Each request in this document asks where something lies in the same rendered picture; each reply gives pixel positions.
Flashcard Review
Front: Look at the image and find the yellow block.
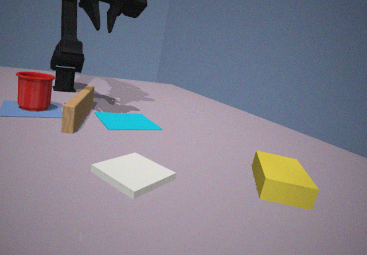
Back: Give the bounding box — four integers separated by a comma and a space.
252, 151, 319, 210

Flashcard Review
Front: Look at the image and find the red plastic cup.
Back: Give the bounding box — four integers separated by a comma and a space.
16, 72, 55, 111

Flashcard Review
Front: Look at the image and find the tan wooden flat bar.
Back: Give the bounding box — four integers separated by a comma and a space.
61, 85, 94, 134

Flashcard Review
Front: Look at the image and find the white flat square slab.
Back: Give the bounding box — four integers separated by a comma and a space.
91, 152, 176, 199

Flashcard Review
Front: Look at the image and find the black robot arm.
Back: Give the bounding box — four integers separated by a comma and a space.
50, 0, 85, 92

